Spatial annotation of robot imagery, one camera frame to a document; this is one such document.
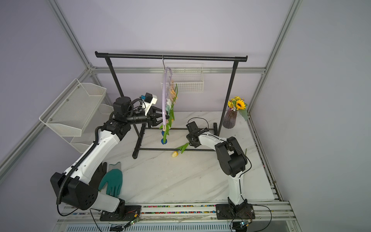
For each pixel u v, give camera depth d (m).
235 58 0.57
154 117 0.61
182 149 0.95
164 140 0.84
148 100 0.57
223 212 0.73
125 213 0.73
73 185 0.39
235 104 0.90
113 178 0.82
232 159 0.53
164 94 0.56
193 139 0.75
